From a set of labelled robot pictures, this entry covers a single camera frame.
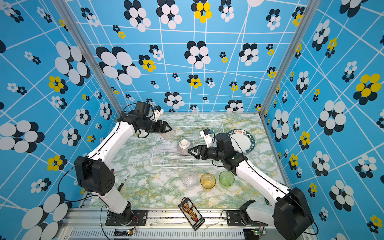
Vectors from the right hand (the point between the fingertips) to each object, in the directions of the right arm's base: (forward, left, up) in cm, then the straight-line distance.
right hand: (192, 151), depth 75 cm
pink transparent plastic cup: (+10, +14, 0) cm, 17 cm away
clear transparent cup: (-7, +2, -19) cm, 21 cm away
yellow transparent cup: (-8, -8, -19) cm, 22 cm away
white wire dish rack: (+10, +13, -19) cm, 25 cm away
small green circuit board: (-33, +31, -20) cm, 49 cm away
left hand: (+14, +15, +1) cm, 21 cm away
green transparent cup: (-7, -19, -19) cm, 28 cm away
